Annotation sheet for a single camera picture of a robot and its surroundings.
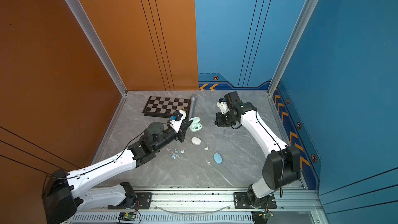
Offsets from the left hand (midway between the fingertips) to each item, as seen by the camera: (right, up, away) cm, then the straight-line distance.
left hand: (191, 119), depth 71 cm
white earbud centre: (+7, -19, +18) cm, 27 cm away
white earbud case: (+1, -15, +20) cm, 25 cm away
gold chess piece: (-8, +4, +31) cm, 33 cm away
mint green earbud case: (+2, -3, 0) cm, 4 cm away
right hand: (+12, -3, +11) cm, 17 cm away
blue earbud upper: (-10, -20, +18) cm, 29 cm away
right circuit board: (+32, -45, -1) cm, 55 cm away
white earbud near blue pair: (-6, -20, +18) cm, 28 cm away
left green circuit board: (-29, -46, 0) cm, 54 cm away
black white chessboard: (-23, +5, +36) cm, 43 cm away
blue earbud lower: (-11, -23, +16) cm, 30 cm away
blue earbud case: (+14, -23, +15) cm, 31 cm away
